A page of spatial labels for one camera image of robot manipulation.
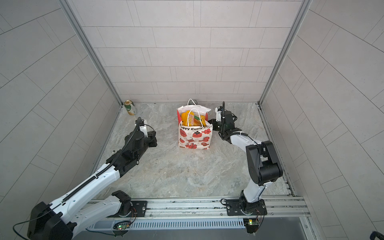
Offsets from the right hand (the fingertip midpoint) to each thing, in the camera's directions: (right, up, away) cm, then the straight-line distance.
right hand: (207, 121), depth 92 cm
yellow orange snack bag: (-11, +2, -10) cm, 15 cm away
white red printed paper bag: (-7, -3, -16) cm, 18 cm away
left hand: (-26, -4, -14) cm, 30 cm away
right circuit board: (+20, -47, -24) cm, 56 cm away
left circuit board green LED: (-38, -44, -28) cm, 65 cm away
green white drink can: (-53, +9, +10) cm, 55 cm away
